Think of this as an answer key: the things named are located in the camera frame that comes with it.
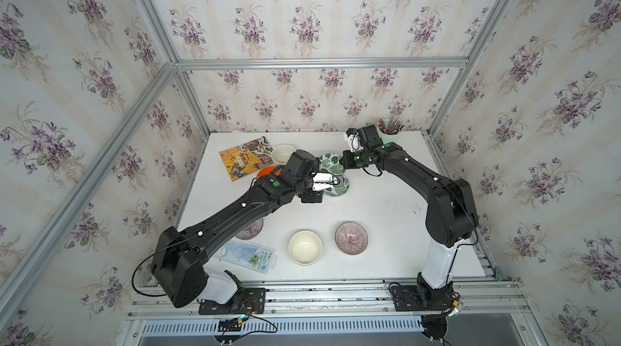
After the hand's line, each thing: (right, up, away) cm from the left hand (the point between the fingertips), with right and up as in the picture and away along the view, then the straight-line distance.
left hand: (322, 175), depth 78 cm
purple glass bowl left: (-25, -21, +8) cm, 34 cm away
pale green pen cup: (+30, +17, +25) cm, 43 cm away
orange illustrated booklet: (-36, +4, +29) cm, 46 cm away
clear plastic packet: (-23, -28, +3) cm, 37 cm away
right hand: (+8, +4, +14) cm, 17 cm away
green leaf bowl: (+4, +4, +15) cm, 16 cm away
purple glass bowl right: (+11, -23, +7) cm, 26 cm away
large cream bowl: (-6, -26, +5) cm, 27 cm away
